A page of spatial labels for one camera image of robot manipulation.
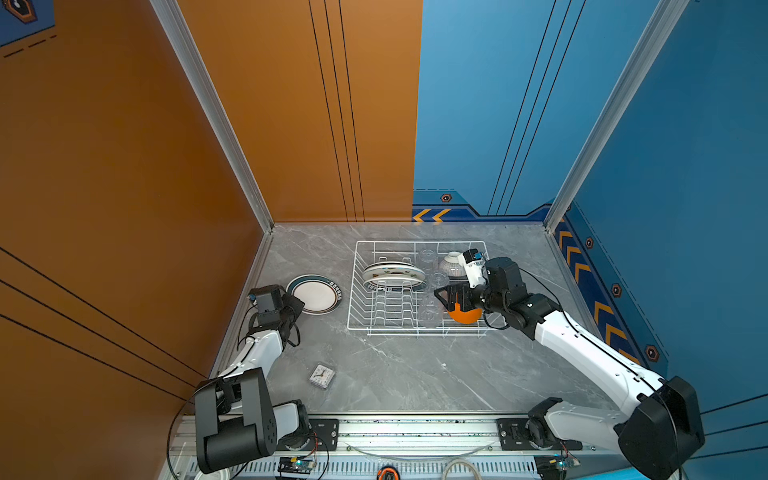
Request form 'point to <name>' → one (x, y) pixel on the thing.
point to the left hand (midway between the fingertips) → (297, 296)
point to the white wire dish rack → (395, 313)
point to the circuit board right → (553, 467)
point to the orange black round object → (381, 475)
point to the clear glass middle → (437, 280)
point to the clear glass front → (430, 312)
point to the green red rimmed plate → (320, 294)
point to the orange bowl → (465, 317)
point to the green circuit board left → (297, 465)
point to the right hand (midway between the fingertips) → (445, 289)
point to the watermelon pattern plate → (395, 269)
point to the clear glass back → (428, 258)
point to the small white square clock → (321, 376)
